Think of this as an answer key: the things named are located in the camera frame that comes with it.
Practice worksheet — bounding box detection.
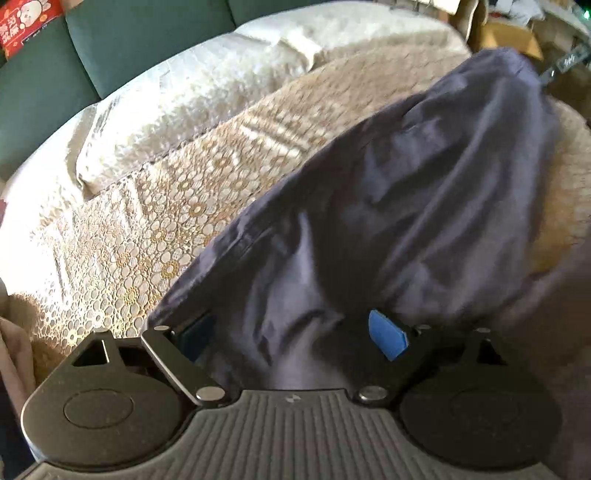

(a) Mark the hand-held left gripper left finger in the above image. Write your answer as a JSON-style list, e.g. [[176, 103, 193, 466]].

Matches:
[[69, 311, 227, 408]]

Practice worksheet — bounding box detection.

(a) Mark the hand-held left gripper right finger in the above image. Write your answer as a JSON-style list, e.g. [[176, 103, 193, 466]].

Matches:
[[355, 310, 518, 409]]

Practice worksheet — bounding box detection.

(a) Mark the greyish purple garment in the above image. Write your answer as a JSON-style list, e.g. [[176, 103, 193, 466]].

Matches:
[[148, 46, 561, 393]]

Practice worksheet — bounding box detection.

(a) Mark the pile of clothes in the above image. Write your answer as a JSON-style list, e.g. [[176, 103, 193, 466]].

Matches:
[[0, 295, 37, 462]]

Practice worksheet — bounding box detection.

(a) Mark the green sofa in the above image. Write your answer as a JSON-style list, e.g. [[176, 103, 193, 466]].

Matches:
[[0, 0, 472, 296]]

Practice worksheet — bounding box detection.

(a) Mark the red rabbit print cushion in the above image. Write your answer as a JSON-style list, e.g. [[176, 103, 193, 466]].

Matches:
[[0, 0, 65, 58]]

